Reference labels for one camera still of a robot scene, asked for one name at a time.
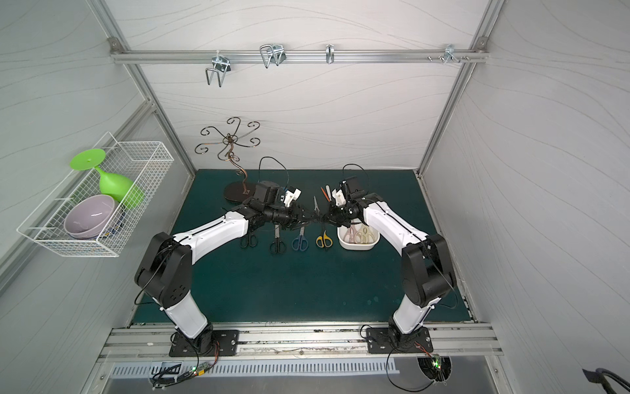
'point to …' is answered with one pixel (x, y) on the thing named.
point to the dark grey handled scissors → (317, 216)
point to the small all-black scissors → (249, 239)
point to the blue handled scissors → (300, 243)
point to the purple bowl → (89, 216)
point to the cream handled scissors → (364, 237)
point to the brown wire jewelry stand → (235, 191)
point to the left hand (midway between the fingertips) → (315, 220)
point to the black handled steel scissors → (277, 245)
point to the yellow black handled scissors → (324, 241)
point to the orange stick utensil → (325, 194)
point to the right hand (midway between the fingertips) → (321, 217)
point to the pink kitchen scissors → (349, 236)
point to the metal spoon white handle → (328, 191)
